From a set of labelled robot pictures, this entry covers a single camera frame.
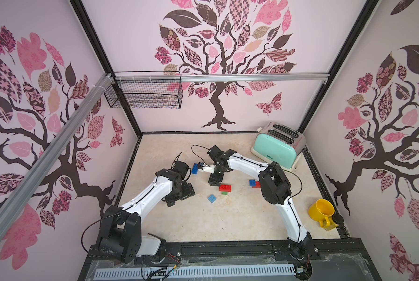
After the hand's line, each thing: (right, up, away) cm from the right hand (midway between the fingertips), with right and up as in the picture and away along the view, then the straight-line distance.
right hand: (214, 173), depth 98 cm
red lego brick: (+6, -6, -11) cm, 13 cm away
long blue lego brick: (-12, +3, +2) cm, 12 cm away
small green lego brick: (+6, -10, -6) cm, 13 cm away
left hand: (-14, -11, -15) cm, 24 cm away
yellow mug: (+53, -16, -15) cm, 57 cm away
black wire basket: (-39, +47, -3) cm, 61 cm away
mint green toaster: (+35, +17, -8) cm, 40 cm away
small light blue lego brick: (-1, -12, -9) cm, 15 cm away
